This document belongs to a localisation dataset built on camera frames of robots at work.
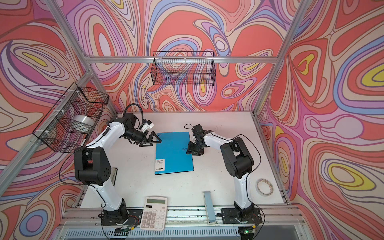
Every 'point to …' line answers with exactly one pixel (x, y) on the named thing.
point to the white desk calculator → (154, 213)
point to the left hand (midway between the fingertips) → (156, 141)
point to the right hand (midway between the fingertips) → (190, 156)
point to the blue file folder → (171, 155)
